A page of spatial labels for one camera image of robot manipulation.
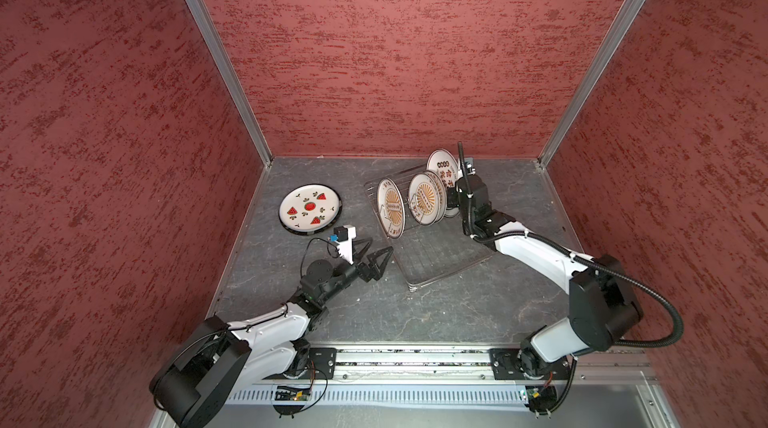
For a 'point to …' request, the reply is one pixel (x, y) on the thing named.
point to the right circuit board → (542, 399)
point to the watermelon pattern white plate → (310, 207)
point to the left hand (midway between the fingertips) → (384, 250)
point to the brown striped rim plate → (321, 230)
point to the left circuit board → (287, 393)
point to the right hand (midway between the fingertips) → (454, 184)
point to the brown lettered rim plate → (390, 208)
